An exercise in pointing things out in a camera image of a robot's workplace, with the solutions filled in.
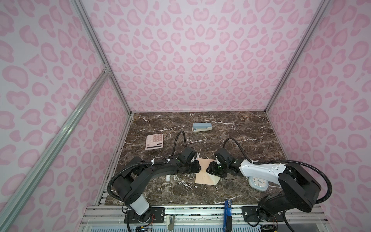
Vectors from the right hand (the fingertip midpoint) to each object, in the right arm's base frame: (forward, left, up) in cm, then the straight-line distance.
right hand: (208, 171), depth 85 cm
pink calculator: (+21, +36, -1) cm, 42 cm away
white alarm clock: (-6, -27, -1) cm, 28 cm away
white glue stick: (-4, +24, -1) cm, 24 cm away
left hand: (+3, +4, -1) cm, 5 cm away
